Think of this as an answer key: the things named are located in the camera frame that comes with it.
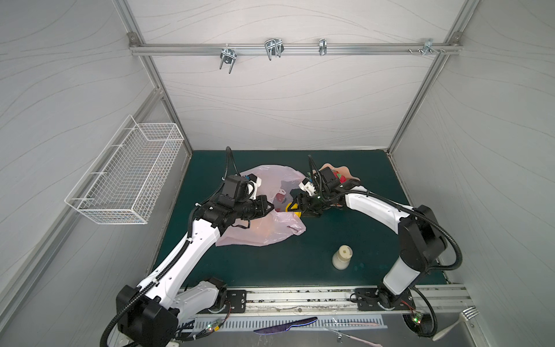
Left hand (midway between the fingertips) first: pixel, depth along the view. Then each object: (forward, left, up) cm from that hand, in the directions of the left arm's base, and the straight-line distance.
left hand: (271, 207), depth 73 cm
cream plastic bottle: (-12, -25, -13) cm, 31 cm away
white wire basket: (+4, +47, +9) cm, 49 cm away
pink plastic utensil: (-34, -27, -20) cm, 48 cm away
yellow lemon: (+3, -8, -4) cm, 10 cm away
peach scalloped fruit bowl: (+32, -33, -16) cm, 48 cm away
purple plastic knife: (-32, -5, -21) cm, 39 cm away
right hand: (+4, -8, -9) cm, 13 cm away
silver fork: (-27, -66, -21) cm, 74 cm away
